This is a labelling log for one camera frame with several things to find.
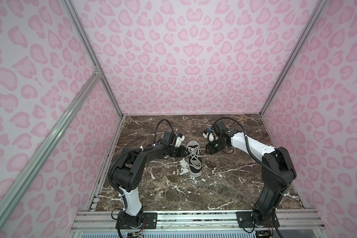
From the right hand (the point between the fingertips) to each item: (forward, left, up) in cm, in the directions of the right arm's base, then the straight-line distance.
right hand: (209, 148), depth 90 cm
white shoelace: (0, +9, -3) cm, 9 cm away
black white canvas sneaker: (-11, +9, -2) cm, 14 cm away
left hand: (-1, +12, -2) cm, 13 cm away
